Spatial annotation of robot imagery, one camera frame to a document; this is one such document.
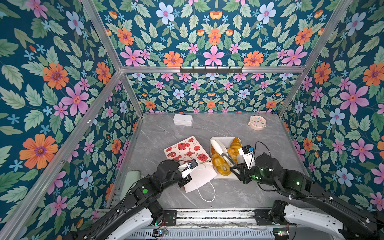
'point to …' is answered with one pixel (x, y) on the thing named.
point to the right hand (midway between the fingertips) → (231, 167)
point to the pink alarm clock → (257, 122)
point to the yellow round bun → (217, 160)
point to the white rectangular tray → (225, 142)
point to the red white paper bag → (190, 149)
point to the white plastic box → (183, 119)
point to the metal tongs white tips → (226, 156)
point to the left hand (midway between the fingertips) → (194, 165)
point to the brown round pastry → (213, 151)
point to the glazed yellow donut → (221, 171)
